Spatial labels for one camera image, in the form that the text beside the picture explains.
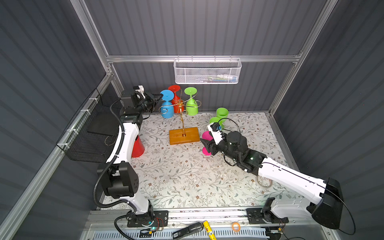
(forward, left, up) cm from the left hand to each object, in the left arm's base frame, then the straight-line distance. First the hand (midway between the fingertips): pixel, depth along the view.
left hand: (163, 93), depth 76 cm
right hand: (-21, -21, -11) cm, 31 cm away
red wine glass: (0, -7, -9) cm, 12 cm away
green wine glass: (+6, -15, -14) cm, 21 cm away
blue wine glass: (-3, -1, -8) cm, 8 cm away
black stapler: (-55, -10, -34) cm, 66 cm away
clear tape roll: (-37, -53, -39) cm, 75 cm away
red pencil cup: (-8, +21, -38) cm, 44 cm away
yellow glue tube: (-56, -20, -38) cm, 70 cm away
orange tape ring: (-54, -34, -38) cm, 75 cm away
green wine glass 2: (+11, -36, -26) cm, 46 cm away
